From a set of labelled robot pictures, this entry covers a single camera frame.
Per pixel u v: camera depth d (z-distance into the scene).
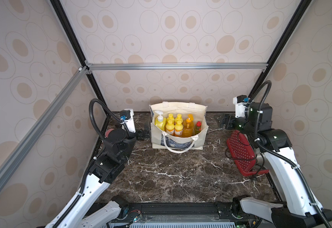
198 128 0.90
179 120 0.86
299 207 0.37
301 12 0.69
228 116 0.56
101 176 0.43
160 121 0.85
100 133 0.40
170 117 0.88
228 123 0.57
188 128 0.92
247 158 0.80
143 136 0.56
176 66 0.92
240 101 0.56
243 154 0.83
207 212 0.75
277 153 0.41
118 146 0.43
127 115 0.49
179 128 0.86
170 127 0.86
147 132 0.57
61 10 0.69
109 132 0.44
